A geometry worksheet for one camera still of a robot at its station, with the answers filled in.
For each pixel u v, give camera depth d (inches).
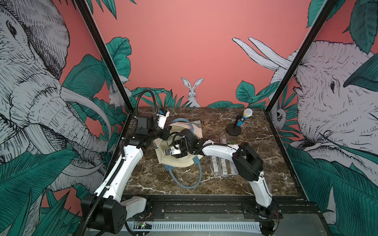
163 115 26.0
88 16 28.3
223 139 39.7
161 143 29.2
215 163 35.5
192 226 27.6
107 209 14.9
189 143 28.2
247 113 34.7
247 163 20.8
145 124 22.4
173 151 30.0
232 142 40.0
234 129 42.3
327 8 27.3
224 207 30.2
